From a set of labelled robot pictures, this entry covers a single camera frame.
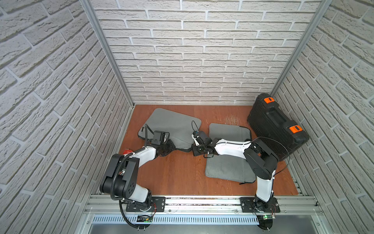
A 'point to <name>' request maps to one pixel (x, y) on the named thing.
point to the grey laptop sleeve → (228, 167)
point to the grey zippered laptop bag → (180, 127)
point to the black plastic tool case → (269, 123)
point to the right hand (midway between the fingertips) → (195, 150)
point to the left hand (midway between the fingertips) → (176, 143)
